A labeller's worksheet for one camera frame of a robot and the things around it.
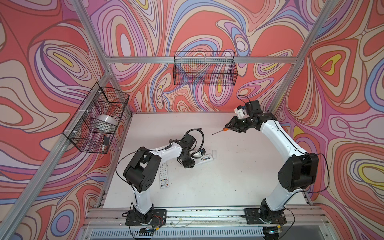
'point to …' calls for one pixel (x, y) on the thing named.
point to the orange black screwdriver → (224, 129)
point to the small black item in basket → (106, 140)
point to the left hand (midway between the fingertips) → (192, 160)
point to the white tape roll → (106, 120)
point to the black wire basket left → (91, 129)
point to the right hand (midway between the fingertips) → (228, 130)
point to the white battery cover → (214, 153)
